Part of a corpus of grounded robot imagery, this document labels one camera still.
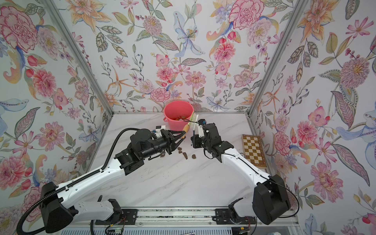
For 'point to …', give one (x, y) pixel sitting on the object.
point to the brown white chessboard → (253, 150)
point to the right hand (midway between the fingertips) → (192, 135)
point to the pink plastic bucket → (178, 114)
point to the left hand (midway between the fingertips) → (188, 135)
